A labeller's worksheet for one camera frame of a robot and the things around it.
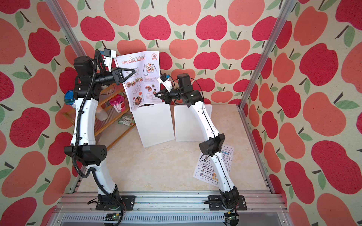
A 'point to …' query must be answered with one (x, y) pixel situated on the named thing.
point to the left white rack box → (154, 124)
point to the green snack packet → (127, 119)
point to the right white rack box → (187, 125)
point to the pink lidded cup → (118, 102)
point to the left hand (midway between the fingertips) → (135, 74)
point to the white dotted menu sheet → (205, 170)
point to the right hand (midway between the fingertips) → (156, 96)
